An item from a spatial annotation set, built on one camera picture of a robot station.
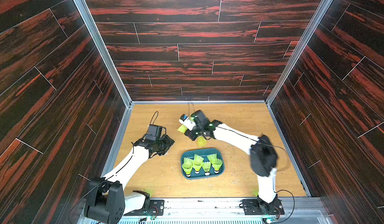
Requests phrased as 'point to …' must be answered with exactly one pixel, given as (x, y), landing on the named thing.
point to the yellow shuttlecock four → (206, 166)
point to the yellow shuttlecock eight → (187, 166)
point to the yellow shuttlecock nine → (197, 166)
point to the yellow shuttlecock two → (198, 159)
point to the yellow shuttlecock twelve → (201, 141)
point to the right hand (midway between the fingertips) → (189, 129)
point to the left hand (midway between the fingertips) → (174, 142)
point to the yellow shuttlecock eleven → (182, 128)
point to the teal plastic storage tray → (203, 153)
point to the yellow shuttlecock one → (216, 163)
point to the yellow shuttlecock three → (212, 157)
